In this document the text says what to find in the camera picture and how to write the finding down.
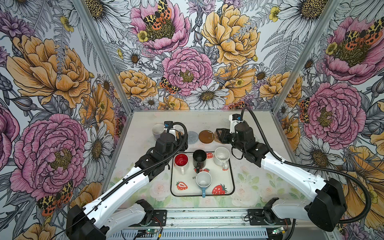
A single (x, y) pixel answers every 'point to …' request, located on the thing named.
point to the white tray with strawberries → (183, 175)
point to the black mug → (199, 159)
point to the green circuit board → (151, 231)
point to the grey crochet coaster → (192, 137)
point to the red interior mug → (181, 160)
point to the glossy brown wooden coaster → (206, 136)
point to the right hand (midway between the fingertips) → (219, 134)
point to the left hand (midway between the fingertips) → (181, 139)
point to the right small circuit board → (278, 230)
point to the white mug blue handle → (203, 179)
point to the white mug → (221, 157)
